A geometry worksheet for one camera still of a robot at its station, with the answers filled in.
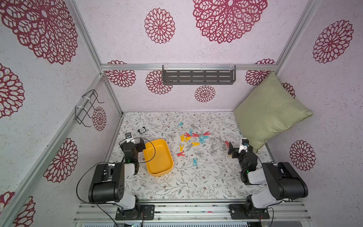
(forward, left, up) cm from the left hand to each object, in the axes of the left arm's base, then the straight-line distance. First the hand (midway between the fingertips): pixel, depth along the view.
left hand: (134, 140), depth 93 cm
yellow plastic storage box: (-9, -16, -9) cm, 21 cm away
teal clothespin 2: (+21, -31, -9) cm, 38 cm away
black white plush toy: (+13, -2, -7) cm, 15 cm away
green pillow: (+11, -86, +15) cm, 88 cm away
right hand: (-2, -67, +2) cm, 68 cm away
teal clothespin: (-12, -40, -8) cm, 43 cm away
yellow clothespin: (-2, -31, -9) cm, 33 cm away
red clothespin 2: (+10, -40, -9) cm, 43 cm away
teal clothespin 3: (+6, -46, -9) cm, 47 cm away
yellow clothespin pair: (+6, -32, -8) cm, 34 cm away
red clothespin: (-6, -31, -8) cm, 33 cm away
